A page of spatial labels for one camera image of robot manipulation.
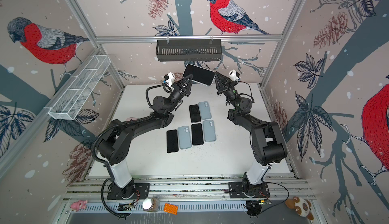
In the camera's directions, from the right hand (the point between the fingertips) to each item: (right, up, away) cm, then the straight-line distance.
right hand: (215, 75), depth 67 cm
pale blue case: (-17, -35, +25) cm, 46 cm away
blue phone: (-9, -33, +25) cm, 42 cm away
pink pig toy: (-63, -60, +1) cm, 87 cm away
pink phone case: (-50, -24, +28) cm, 62 cm away
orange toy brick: (-21, -61, +1) cm, 65 cm away
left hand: (-9, 0, -3) cm, 9 cm away
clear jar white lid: (-27, -55, -6) cm, 61 cm away
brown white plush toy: (+39, -60, -1) cm, 71 cm away
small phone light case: (-3, -21, +38) cm, 44 cm away
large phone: (-1, -32, +28) cm, 42 cm away
